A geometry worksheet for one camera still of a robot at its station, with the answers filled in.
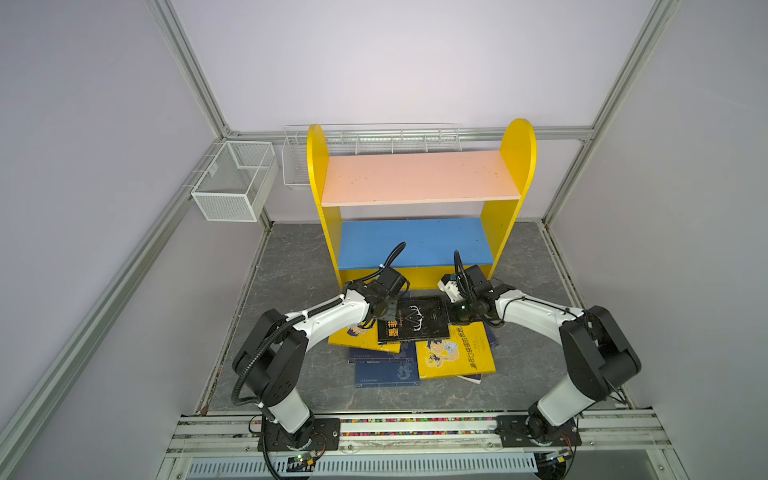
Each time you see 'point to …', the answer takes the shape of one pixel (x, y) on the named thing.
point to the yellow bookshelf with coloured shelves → (424, 252)
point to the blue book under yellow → (492, 343)
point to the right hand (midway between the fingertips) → (435, 317)
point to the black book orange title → (418, 318)
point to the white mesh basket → (236, 185)
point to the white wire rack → (366, 139)
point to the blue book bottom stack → (378, 368)
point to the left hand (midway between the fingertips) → (384, 310)
